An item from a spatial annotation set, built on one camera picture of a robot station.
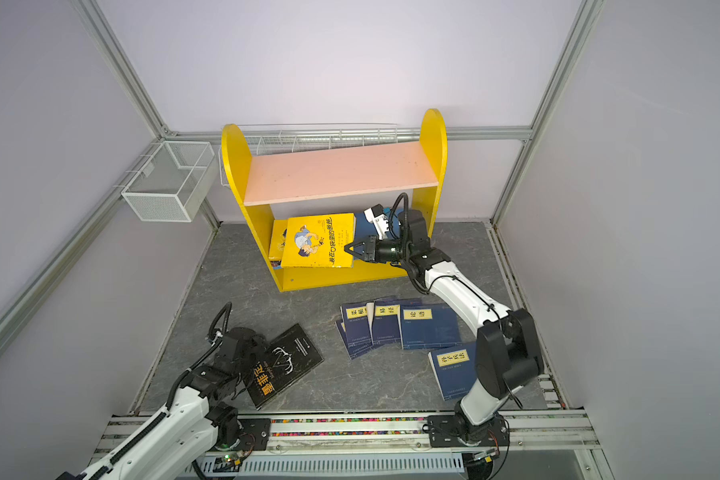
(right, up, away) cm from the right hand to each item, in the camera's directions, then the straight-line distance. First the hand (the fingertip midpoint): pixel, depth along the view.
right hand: (345, 251), depth 77 cm
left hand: (-24, -27, +9) cm, 37 cm away
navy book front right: (+30, -33, +6) cm, 45 cm away
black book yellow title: (-18, -31, +8) cm, 37 cm away
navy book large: (+23, -23, +14) cm, 35 cm away
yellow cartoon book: (-8, +3, +3) cm, 9 cm away
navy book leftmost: (+2, -23, +13) cm, 27 cm away
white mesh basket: (-61, +23, +25) cm, 70 cm away
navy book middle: (+11, -21, +14) cm, 27 cm away
